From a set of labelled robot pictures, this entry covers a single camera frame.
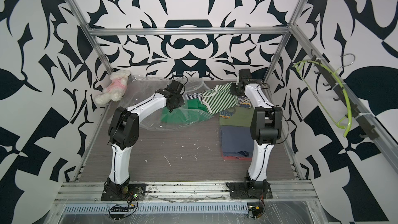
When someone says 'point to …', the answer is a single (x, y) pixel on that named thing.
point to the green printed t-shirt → (241, 115)
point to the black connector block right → (255, 208)
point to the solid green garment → (193, 109)
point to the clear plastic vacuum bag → (139, 87)
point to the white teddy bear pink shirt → (115, 90)
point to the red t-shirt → (236, 158)
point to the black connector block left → (118, 213)
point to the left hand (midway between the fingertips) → (179, 99)
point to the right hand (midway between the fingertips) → (235, 87)
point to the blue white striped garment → (193, 96)
